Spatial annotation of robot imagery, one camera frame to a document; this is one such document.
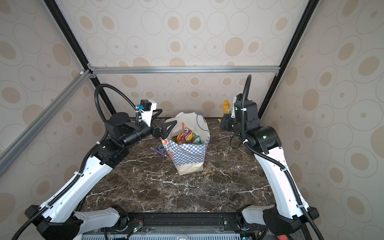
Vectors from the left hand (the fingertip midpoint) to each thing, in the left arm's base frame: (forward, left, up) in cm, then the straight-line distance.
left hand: (173, 116), depth 59 cm
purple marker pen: (+11, +16, -44) cm, 48 cm away
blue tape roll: (+14, +14, -44) cm, 48 cm away
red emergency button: (-36, -50, -42) cm, 74 cm away
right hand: (+5, -24, -4) cm, 25 cm away
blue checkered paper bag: (-2, -5, -30) cm, 31 cm away
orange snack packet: (+16, -3, -34) cm, 38 cm away
